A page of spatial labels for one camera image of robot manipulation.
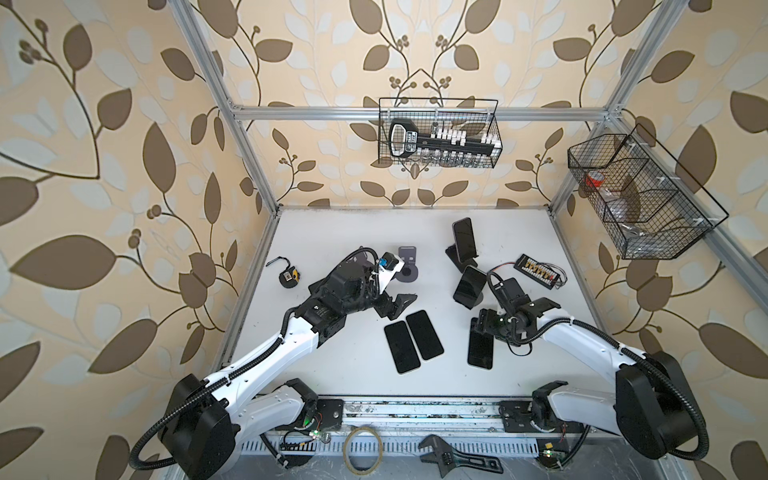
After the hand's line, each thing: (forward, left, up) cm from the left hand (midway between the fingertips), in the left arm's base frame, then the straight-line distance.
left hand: (407, 283), depth 74 cm
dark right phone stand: (+26, -17, -22) cm, 38 cm away
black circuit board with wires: (+17, -47, -20) cm, 54 cm away
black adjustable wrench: (-34, -10, -20) cm, 41 cm away
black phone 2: (+24, -19, -11) cm, 32 cm away
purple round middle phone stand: (+18, -1, -22) cm, 28 cm away
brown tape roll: (-34, +13, -18) cm, 40 cm away
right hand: (-4, -24, -20) cm, 31 cm away
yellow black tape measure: (+13, +39, -20) cm, 45 cm away
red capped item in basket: (+33, -55, +8) cm, 64 cm away
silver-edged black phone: (-4, -6, -22) cm, 24 cm away
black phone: (-8, -21, -19) cm, 30 cm away
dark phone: (-8, +1, -23) cm, 24 cm away
